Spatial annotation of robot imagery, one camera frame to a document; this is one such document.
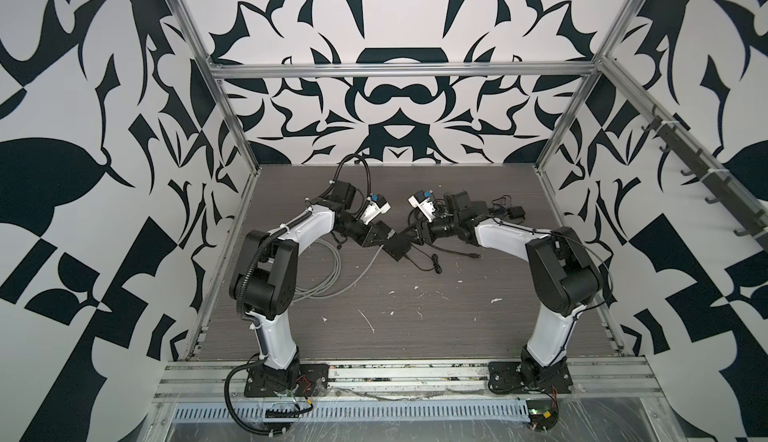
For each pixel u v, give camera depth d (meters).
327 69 0.94
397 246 1.01
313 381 0.73
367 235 0.79
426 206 0.83
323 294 0.87
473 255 0.96
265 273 0.49
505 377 0.74
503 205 1.08
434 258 0.95
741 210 0.54
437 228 0.81
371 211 0.83
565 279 0.50
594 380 0.76
